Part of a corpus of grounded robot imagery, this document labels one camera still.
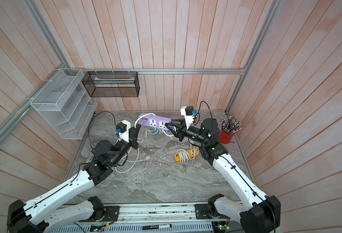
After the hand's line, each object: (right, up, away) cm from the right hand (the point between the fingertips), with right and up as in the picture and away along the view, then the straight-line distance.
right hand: (167, 123), depth 65 cm
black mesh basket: (-41, +29, +39) cm, 64 cm away
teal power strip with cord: (-8, -4, +36) cm, 37 cm away
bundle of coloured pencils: (+41, -1, +26) cm, 49 cm away
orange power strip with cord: (+9, -20, +23) cm, 32 cm away
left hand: (-13, -2, +2) cm, 13 cm away
